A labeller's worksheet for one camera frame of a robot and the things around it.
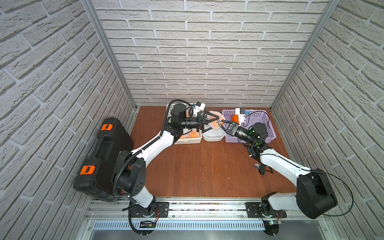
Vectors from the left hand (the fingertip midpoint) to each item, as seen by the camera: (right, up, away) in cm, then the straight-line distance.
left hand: (220, 122), depth 68 cm
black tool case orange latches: (-52, -22, -9) cm, 57 cm away
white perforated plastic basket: (-20, -13, +26) cm, 35 cm away
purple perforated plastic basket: (+16, +3, +1) cm, 16 cm away
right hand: (+1, 0, +4) cm, 4 cm away
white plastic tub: (+1, -9, +34) cm, 36 cm away
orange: (-2, -1, 0) cm, 2 cm away
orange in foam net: (-18, -9, +26) cm, 33 cm away
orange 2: (-13, -8, +29) cm, 33 cm away
